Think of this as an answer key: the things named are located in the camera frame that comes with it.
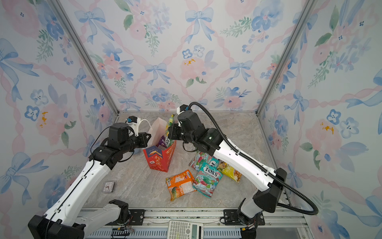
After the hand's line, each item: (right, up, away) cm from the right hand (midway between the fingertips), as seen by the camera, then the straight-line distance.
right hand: (167, 127), depth 67 cm
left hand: (-9, -3, +7) cm, 12 cm away
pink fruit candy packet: (+15, -20, +24) cm, 35 cm away
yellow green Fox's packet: (+1, -7, +3) cm, 8 cm away
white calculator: (+8, -48, +4) cm, 49 cm away
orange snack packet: (+5, -31, +15) cm, 35 cm away
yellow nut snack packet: (+34, -26, +20) cm, 47 cm away
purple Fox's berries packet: (-7, -10, +23) cm, 26 cm away
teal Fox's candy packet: (+20, -29, +16) cm, 39 cm away
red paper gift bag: (-6, -17, +12) cm, 21 cm away
